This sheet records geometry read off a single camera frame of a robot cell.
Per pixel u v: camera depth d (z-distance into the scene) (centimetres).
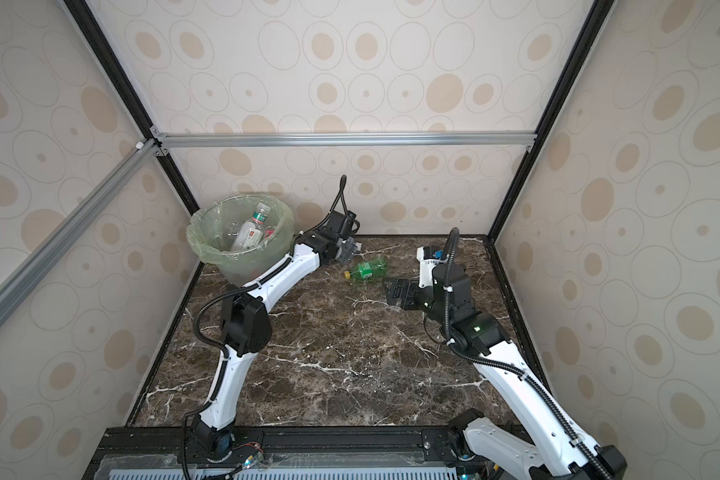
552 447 39
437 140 182
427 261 63
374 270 108
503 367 45
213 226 93
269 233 94
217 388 61
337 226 75
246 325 57
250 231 92
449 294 50
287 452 73
